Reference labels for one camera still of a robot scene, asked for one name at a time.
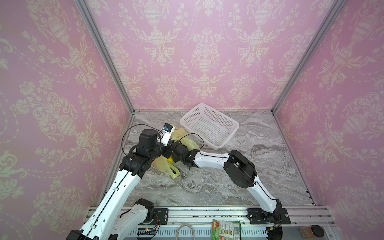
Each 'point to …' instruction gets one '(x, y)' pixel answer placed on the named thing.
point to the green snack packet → (226, 230)
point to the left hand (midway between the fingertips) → (173, 141)
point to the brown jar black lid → (311, 231)
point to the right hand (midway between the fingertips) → (176, 150)
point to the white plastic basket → (214, 126)
